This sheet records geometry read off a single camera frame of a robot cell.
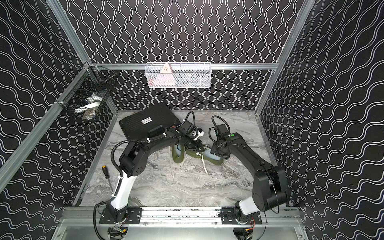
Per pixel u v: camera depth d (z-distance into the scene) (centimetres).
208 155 92
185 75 135
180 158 90
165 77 90
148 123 103
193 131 85
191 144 82
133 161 56
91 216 73
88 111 83
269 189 43
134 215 76
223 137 65
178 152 95
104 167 90
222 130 69
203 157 88
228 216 73
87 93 93
